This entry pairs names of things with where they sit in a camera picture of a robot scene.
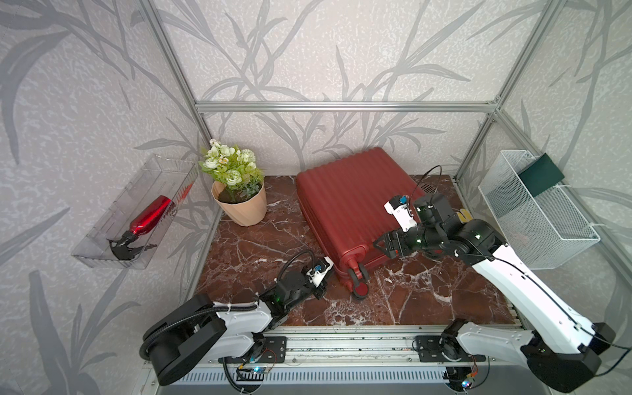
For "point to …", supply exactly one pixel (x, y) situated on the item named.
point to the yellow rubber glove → (467, 215)
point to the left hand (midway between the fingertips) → (332, 268)
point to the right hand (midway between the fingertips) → (382, 238)
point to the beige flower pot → (247, 212)
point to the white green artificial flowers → (235, 168)
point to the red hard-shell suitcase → (343, 202)
